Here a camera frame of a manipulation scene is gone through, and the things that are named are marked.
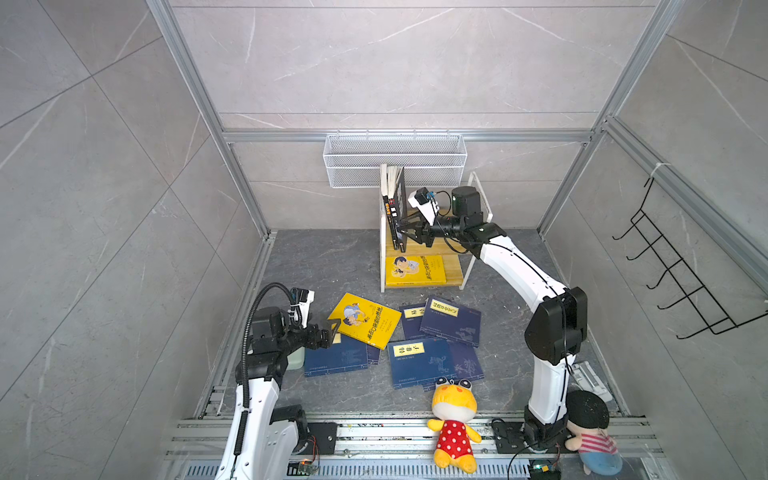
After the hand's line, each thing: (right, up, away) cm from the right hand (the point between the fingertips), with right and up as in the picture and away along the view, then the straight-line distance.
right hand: (401, 222), depth 82 cm
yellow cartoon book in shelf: (+6, -14, +21) cm, 26 cm away
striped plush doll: (+45, -48, -12) cm, 67 cm away
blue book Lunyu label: (-16, -38, +4) cm, 42 cm away
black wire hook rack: (+62, 0, -4) cm, 63 cm away
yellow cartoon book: (-11, -30, +11) cm, 34 cm away
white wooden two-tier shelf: (+21, -12, +23) cm, 34 cm away
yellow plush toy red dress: (+13, -46, -9) cm, 49 cm away
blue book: (+5, -41, +2) cm, 41 cm away
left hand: (-22, -25, -2) cm, 33 cm away
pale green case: (-29, -38, +1) cm, 48 cm away
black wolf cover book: (0, +4, 0) cm, 4 cm away
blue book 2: (+17, -31, +13) cm, 37 cm away
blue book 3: (+4, -30, +13) cm, 33 cm away
